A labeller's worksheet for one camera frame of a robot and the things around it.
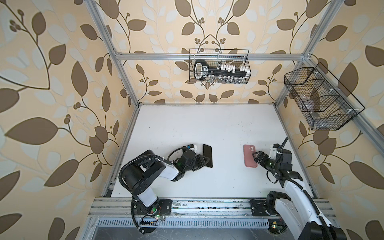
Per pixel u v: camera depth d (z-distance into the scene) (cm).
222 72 83
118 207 76
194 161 73
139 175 47
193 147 86
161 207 74
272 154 75
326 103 73
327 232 39
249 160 91
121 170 45
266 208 73
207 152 92
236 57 91
